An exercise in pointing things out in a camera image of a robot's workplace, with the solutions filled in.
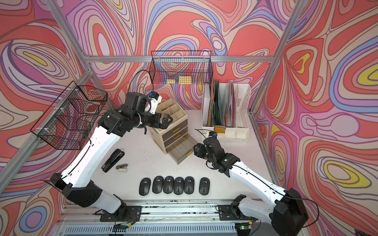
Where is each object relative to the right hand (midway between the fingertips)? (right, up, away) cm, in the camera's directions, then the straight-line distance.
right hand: (197, 152), depth 80 cm
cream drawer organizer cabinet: (-19, +8, 0) cm, 20 cm away
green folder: (+14, +20, +11) cm, 27 cm away
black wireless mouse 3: (-16, -18, 0) cm, 24 cm away
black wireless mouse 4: (-10, -19, 0) cm, 21 cm away
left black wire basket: (-67, +16, -7) cm, 69 cm away
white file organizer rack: (+17, +24, +5) cm, 29 cm away
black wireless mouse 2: (-22, -18, +1) cm, 29 cm away
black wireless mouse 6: (+4, -19, 0) cm, 19 cm away
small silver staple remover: (-45, -11, +8) cm, 48 cm away
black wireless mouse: (-30, -20, 0) cm, 35 cm away
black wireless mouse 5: (-5, -19, 0) cm, 20 cm away
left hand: (-15, +19, -12) cm, 27 cm away
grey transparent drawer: (-9, -1, +18) cm, 20 cm away
